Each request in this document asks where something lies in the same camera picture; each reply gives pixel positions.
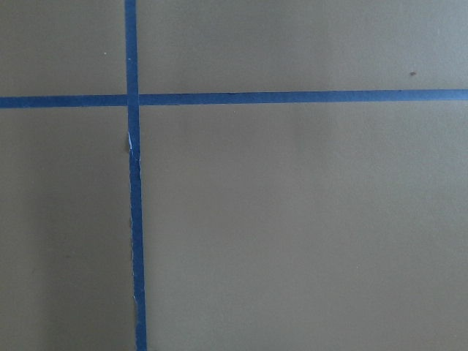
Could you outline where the blue tape line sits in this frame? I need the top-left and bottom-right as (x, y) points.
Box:
(124, 0), (148, 351)
(0, 88), (468, 110)

